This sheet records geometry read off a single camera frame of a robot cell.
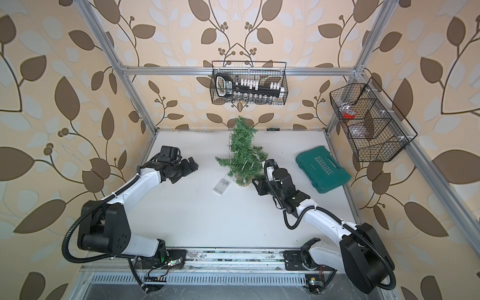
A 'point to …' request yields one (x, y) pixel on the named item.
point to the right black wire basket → (376, 129)
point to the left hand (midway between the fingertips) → (188, 167)
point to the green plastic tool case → (322, 170)
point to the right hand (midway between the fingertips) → (254, 180)
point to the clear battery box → (221, 186)
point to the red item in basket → (348, 116)
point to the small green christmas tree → (246, 160)
